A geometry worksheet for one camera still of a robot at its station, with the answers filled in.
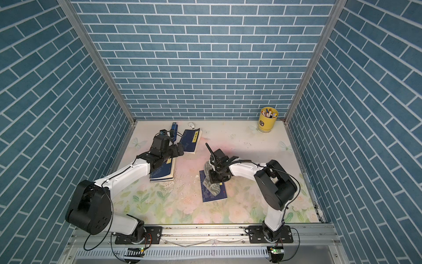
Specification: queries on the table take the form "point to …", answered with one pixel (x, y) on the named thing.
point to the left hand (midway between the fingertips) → (180, 147)
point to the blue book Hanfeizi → (190, 140)
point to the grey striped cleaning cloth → (214, 188)
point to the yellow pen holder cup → (267, 117)
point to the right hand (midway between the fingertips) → (212, 181)
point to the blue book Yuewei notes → (207, 195)
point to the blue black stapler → (175, 127)
